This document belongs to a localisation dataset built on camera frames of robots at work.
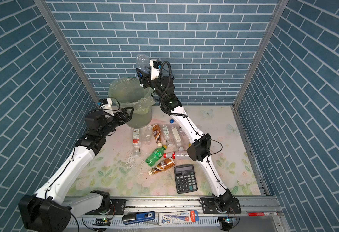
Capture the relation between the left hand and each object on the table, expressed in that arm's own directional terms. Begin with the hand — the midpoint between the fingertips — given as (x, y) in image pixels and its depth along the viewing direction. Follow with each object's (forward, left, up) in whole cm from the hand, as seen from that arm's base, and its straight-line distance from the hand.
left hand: (129, 110), depth 74 cm
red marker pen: (-43, -69, -30) cm, 86 cm away
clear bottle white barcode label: (+1, -26, -27) cm, 37 cm away
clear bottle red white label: (-1, +2, -27) cm, 27 cm away
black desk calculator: (-26, -30, -30) cm, 50 cm away
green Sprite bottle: (-12, -12, -28) cm, 33 cm away
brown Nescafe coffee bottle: (+5, -12, -27) cm, 30 cm away
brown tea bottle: (-19, -19, -26) cm, 37 cm away
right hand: (+15, -6, +16) cm, 22 cm away
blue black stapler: (-44, -6, -27) cm, 52 cm away
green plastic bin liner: (+32, +9, -15) cm, 37 cm away
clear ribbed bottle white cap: (+6, -5, -31) cm, 32 cm away
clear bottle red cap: (-12, -26, -28) cm, 40 cm away
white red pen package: (-44, -25, -30) cm, 59 cm away
